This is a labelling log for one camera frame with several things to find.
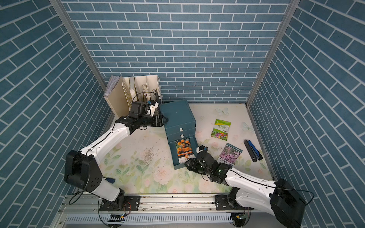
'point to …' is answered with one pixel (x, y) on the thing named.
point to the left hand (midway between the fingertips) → (166, 120)
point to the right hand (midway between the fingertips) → (187, 165)
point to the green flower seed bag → (221, 129)
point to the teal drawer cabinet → (181, 124)
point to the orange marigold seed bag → (184, 150)
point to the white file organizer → (133, 89)
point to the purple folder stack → (112, 82)
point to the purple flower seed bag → (229, 155)
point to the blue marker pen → (253, 153)
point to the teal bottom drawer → (174, 153)
